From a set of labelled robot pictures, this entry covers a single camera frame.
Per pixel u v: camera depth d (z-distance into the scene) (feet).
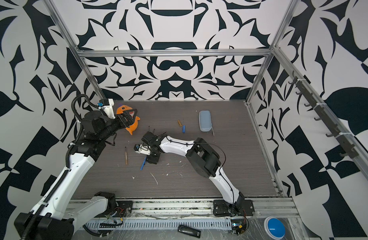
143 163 2.91
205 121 3.44
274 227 2.34
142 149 2.65
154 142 2.30
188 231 2.21
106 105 2.07
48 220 1.24
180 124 3.50
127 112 2.08
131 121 2.12
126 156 3.00
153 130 3.38
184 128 3.39
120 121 2.07
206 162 1.81
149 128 3.47
